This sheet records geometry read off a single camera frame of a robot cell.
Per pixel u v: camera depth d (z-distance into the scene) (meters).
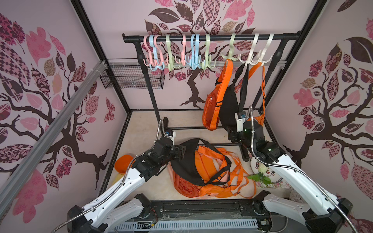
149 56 0.56
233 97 0.74
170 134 0.64
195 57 0.57
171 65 0.59
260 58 0.60
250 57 0.59
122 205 0.57
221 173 0.82
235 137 0.65
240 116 0.61
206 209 0.75
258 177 0.82
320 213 0.39
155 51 0.55
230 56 0.60
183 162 0.84
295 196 0.44
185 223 0.71
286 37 0.52
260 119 0.75
